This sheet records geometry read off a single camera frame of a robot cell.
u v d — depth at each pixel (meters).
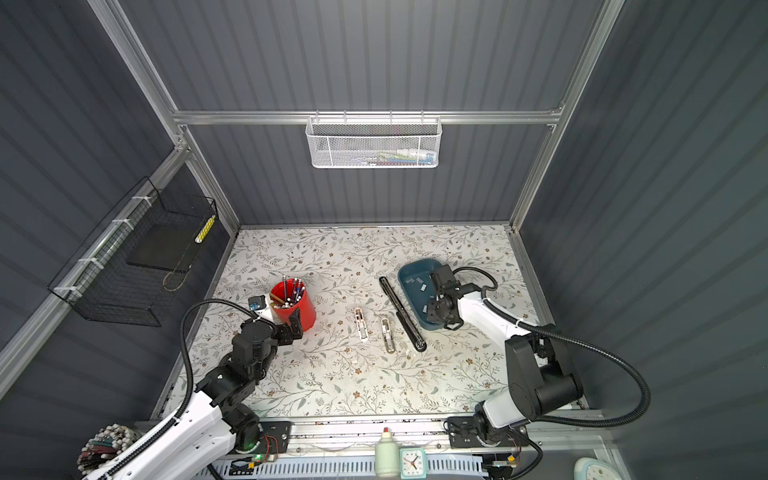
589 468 0.67
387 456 0.64
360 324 0.91
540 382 0.44
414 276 1.05
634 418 0.41
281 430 0.75
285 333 0.71
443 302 0.65
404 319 0.93
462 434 0.74
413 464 0.68
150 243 0.78
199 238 0.80
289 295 0.88
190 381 0.54
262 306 0.68
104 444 0.60
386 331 0.89
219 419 0.56
